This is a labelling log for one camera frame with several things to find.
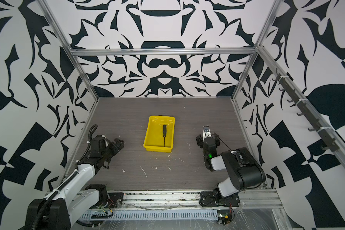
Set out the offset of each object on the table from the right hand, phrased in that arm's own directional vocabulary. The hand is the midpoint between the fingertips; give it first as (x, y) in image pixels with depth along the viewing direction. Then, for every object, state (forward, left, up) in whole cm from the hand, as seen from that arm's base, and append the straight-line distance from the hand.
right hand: (209, 132), depth 92 cm
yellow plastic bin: (-2, +36, -6) cm, 36 cm away
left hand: (-7, +56, +1) cm, 56 cm away
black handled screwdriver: (+4, +29, -5) cm, 30 cm away
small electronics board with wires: (-43, -2, -8) cm, 44 cm away
